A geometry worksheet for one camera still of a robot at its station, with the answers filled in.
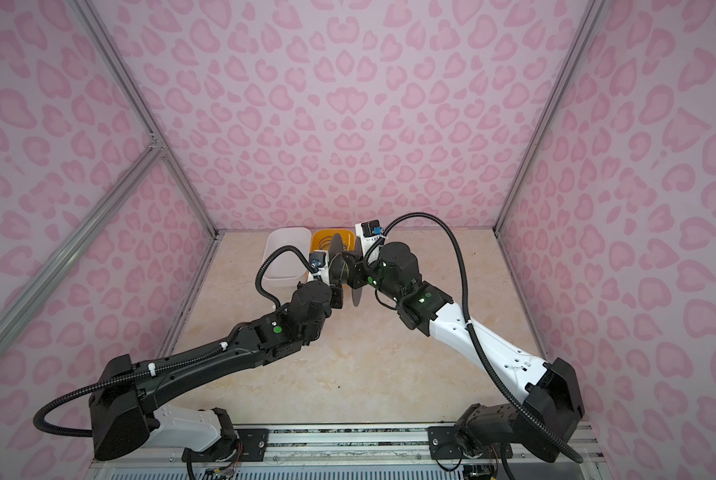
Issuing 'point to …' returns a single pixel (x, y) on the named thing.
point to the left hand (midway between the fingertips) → (335, 270)
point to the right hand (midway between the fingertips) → (344, 249)
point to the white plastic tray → (287, 268)
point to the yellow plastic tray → (321, 239)
